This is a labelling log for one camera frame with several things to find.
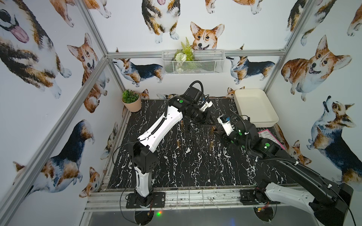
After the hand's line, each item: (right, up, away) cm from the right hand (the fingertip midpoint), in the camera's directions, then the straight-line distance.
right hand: (216, 129), depth 72 cm
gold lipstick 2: (-2, 0, 0) cm, 2 cm away
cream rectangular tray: (+40, +15, +44) cm, 61 cm away
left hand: (0, +3, -1) cm, 4 cm away
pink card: (+41, -7, +28) cm, 51 cm away
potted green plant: (-56, +17, +32) cm, 66 cm away
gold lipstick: (-19, 0, +32) cm, 37 cm away
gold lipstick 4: (+1, -13, +21) cm, 25 cm away
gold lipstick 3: (-21, -12, +20) cm, 31 cm away
